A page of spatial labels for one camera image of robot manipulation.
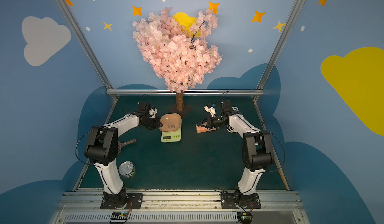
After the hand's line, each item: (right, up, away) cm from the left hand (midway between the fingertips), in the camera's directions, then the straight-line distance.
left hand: (162, 122), depth 98 cm
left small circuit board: (-17, -45, -25) cm, 54 cm away
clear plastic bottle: (-16, -24, -19) cm, 34 cm away
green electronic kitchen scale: (+8, -8, -3) cm, 12 cm away
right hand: (+26, 0, -9) cm, 27 cm away
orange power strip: (+25, -4, +2) cm, 25 cm away
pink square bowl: (+5, 0, +2) cm, 6 cm away
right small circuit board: (+46, -45, -25) cm, 70 cm away
